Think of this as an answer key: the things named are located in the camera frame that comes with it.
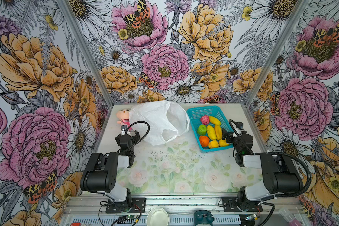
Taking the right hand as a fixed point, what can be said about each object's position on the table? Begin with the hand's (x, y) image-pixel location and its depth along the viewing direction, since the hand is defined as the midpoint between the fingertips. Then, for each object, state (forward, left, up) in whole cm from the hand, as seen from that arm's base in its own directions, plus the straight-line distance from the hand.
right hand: (229, 130), depth 93 cm
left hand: (0, +65, -2) cm, 65 cm away
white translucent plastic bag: (+2, +40, +10) cm, 42 cm away
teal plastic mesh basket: (+18, +20, -5) cm, 27 cm away
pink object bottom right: (-48, -21, -9) cm, 53 cm away
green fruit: (+3, +17, -3) cm, 17 cm away
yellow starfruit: (+2, +10, -6) cm, 12 cm away
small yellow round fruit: (-7, +11, -5) cm, 14 cm away
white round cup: (-44, +46, -10) cm, 64 cm away
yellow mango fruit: (+3, +5, -5) cm, 8 cm away
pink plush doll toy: (+17, +72, 0) cm, 74 cm away
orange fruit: (-6, +17, -3) cm, 18 cm away
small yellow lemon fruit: (-7, +5, -4) cm, 9 cm away
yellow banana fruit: (+12, +6, -5) cm, 14 cm away
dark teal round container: (-46, +24, -1) cm, 52 cm away
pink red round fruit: (+13, +13, -4) cm, 19 cm away
